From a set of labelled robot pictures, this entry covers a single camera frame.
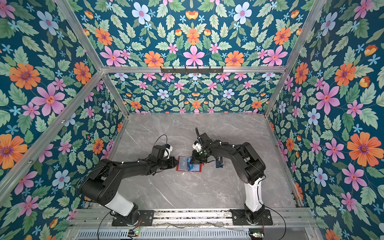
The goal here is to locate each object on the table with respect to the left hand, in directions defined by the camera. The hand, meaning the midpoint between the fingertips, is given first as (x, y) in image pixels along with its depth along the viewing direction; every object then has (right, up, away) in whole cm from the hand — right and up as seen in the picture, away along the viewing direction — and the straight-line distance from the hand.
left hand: (180, 161), depth 92 cm
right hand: (+8, +2, -1) cm, 8 cm away
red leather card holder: (+1, -2, -1) cm, 3 cm away
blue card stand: (+25, +1, -3) cm, 25 cm away
